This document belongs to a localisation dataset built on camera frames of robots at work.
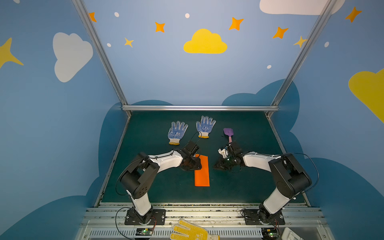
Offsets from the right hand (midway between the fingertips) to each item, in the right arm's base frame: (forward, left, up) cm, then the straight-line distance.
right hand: (213, 165), depth 91 cm
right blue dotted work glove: (+33, +5, -2) cm, 33 cm away
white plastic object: (-33, -35, 0) cm, 48 cm away
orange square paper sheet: (-7, +7, -1) cm, 10 cm away
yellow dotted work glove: (-34, +10, -1) cm, 36 cm away
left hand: (-2, +8, 0) cm, 8 cm away
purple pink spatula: (+27, -13, -1) cm, 30 cm away
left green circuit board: (-36, +35, -3) cm, 50 cm away
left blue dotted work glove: (+24, +27, -1) cm, 36 cm away
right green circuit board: (-32, -27, -3) cm, 42 cm away
